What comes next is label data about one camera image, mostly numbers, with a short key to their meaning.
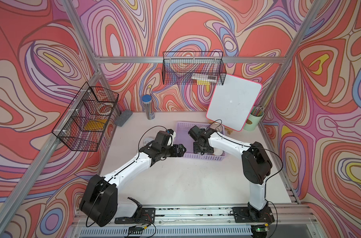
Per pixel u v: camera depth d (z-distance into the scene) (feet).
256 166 1.62
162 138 2.09
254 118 3.24
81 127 2.42
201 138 2.23
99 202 1.34
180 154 2.39
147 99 3.34
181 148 2.45
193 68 3.15
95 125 2.35
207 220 2.40
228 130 3.42
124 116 3.77
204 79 2.98
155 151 2.05
